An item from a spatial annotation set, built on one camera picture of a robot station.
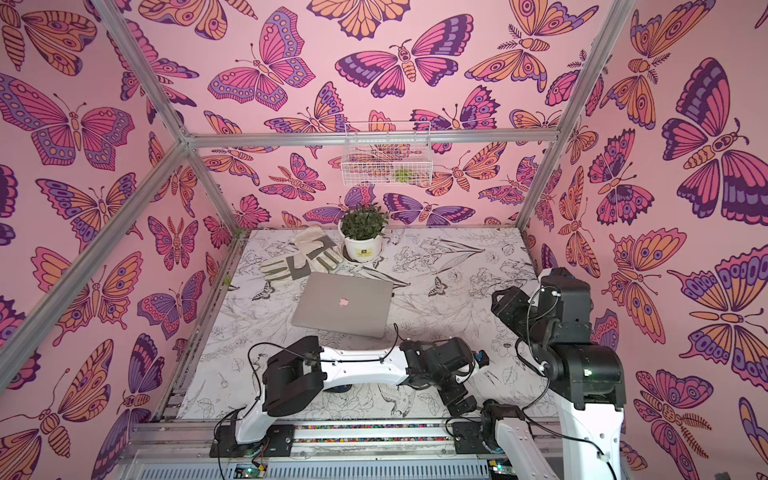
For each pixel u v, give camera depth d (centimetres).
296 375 52
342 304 98
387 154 95
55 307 56
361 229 97
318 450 73
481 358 69
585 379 36
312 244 114
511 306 53
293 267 109
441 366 61
